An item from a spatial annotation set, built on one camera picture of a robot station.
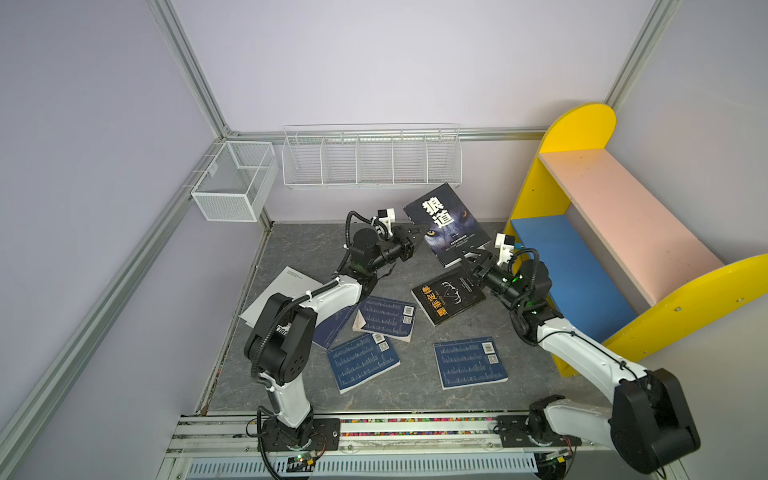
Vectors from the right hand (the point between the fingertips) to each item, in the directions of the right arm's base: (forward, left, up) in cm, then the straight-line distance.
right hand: (457, 255), depth 74 cm
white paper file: (+8, +52, -24) cm, 57 cm away
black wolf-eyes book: (+9, +2, +2) cm, 9 cm away
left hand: (+6, +5, +3) cm, 8 cm away
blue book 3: (-17, -5, -28) cm, 33 cm away
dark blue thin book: (-9, +37, -26) cm, 46 cm away
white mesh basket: (+34, +69, -3) cm, 77 cm away
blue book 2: (-17, +26, -27) cm, 41 cm away
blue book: (-3, +19, -27) cm, 33 cm away
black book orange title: (+5, -2, -28) cm, 28 cm away
